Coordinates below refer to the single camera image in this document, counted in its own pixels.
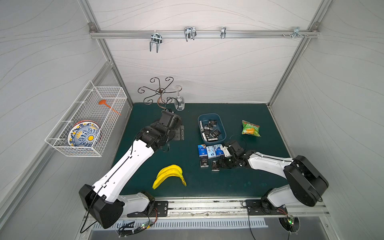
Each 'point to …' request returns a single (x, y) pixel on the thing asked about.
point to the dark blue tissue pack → (202, 152)
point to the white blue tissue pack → (211, 152)
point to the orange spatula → (104, 102)
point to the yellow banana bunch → (168, 171)
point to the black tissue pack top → (213, 123)
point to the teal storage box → (212, 128)
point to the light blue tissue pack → (218, 150)
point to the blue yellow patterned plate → (85, 133)
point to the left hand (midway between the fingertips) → (175, 131)
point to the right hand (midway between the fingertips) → (217, 163)
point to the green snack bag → (249, 128)
